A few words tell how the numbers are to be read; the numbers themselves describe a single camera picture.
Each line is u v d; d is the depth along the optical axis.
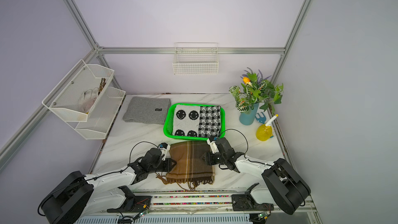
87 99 0.78
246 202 0.64
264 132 1.00
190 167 0.82
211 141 0.80
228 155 0.69
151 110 1.07
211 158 0.76
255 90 0.75
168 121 0.95
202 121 0.96
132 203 0.68
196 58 0.95
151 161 0.68
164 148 0.80
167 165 0.76
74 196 0.42
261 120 1.04
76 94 0.79
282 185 0.43
